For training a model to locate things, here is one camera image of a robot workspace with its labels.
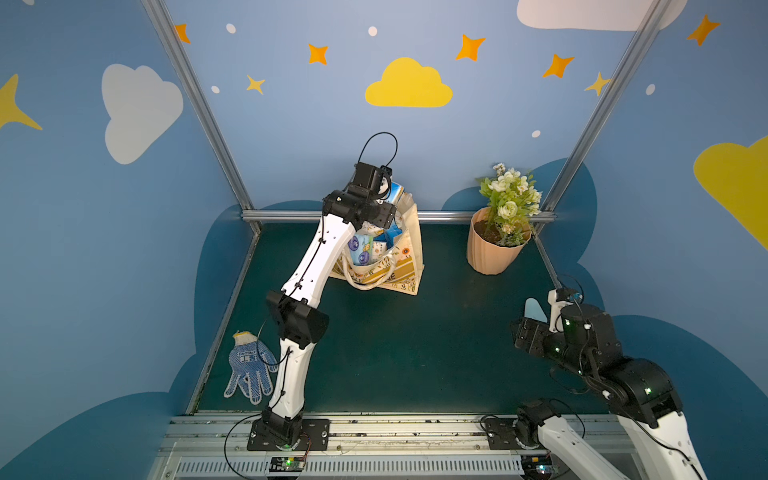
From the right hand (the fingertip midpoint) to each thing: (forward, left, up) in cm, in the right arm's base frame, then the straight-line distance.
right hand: (532, 323), depth 67 cm
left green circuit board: (-28, +56, -24) cm, 67 cm away
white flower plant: (+39, -3, +3) cm, 40 cm away
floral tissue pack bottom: (+30, +34, -4) cm, 46 cm away
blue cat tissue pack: (+23, +43, -3) cm, 48 cm away
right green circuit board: (-25, -4, -25) cm, 35 cm away
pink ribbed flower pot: (+32, +3, -14) cm, 35 cm away
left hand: (+32, +36, +7) cm, 48 cm away
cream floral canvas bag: (+24, +30, -12) cm, 40 cm away
